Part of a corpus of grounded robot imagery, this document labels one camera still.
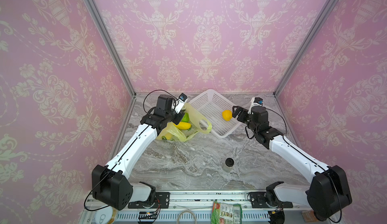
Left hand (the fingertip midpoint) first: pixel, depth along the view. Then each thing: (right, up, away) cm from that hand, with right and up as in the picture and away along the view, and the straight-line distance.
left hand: (180, 109), depth 80 cm
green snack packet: (+22, -48, -11) cm, 54 cm away
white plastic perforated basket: (+20, +3, +32) cm, 38 cm away
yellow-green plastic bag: (-5, -11, -7) cm, 14 cm away
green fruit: (+2, -6, +18) cm, 19 cm away
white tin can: (-31, -47, -14) cm, 58 cm away
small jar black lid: (+26, -27, -3) cm, 38 cm away
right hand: (+33, 0, +3) cm, 33 cm away
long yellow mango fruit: (0, -11, +18) cm, 21 cm away
